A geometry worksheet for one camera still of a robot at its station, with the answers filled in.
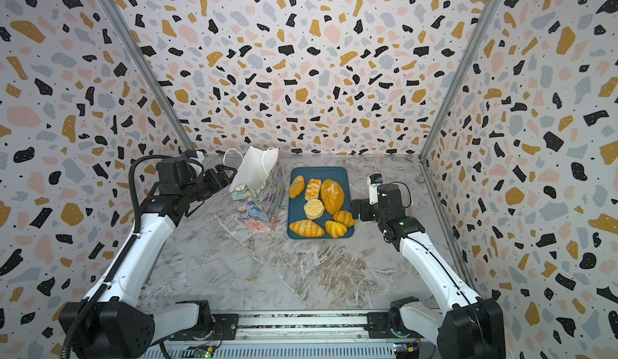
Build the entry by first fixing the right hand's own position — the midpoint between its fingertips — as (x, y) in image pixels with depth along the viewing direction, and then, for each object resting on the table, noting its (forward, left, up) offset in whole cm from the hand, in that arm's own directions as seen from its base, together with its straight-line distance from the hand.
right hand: (360, 196), depth 82 cm
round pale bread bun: (+4, +17, -15) cm, 23 cm away
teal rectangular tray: (+5, +25, -19) cm, 31 cm away
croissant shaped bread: (-4, +19, -16) cm, 25 cm away
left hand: (+2, +43, +11) cm, 44 cm away
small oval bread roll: (+16, +25, -17) cm, 34 cm away
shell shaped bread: (0, +5, -15) cm, 16 cm away
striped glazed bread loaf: (+14, +18, -15) cm, 28 cm away
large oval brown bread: (+10, +9, -15) cm, 20 cm away
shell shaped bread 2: (-5, +8, -14) cm, 17 cm away
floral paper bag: (-2, +34, +6) cm, 34 cm away
